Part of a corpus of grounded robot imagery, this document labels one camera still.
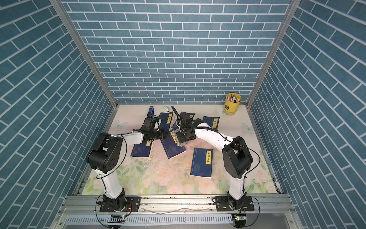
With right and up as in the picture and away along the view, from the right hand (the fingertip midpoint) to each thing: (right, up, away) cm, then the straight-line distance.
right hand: (181, 138), depth 89 cm
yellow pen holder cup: (+36, +24, +16) cm, 46 cm away
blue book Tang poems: (-8, -7, +5) cm, 12 cm away
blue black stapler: (-25, +16, +20) cm, 36 cm away
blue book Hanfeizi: (-14, +12, +20) cm, 27 cm away
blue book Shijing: (-27, -8, +5) cm, 28 cm away
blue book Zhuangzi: (+23, +10, +19) cm, 32 cm away
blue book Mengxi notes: (+13, -15, -2) cm, 20 cm away
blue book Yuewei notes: (+3, +14, -17) cm, 22 cm away
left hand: (-11, +2, +10) cm, 15 cm away
